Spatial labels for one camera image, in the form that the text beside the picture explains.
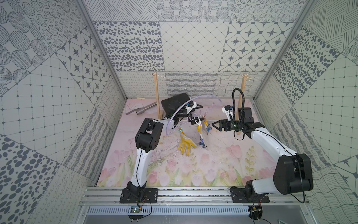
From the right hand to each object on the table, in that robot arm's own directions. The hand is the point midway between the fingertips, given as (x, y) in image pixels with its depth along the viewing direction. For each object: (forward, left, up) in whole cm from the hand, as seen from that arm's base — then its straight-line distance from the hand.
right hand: (217, 125), depth 85 cm
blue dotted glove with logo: (-1, +10, -5) cm, 11 cm away
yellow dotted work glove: (-5, +20, -13) cm, 25 cm away
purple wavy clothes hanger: (-6, +27, +14) cm, 31 cm away
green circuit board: (-42, +45, -17) cm, 64 cm away
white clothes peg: (0, +11, +3) cm, 12 cm away
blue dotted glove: (+8, +3, -14) cm, 16 cm away
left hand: (+5, +6, +4) cm, 9 cm away
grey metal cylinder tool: (+21, +56, -10) cm, 60 cm away
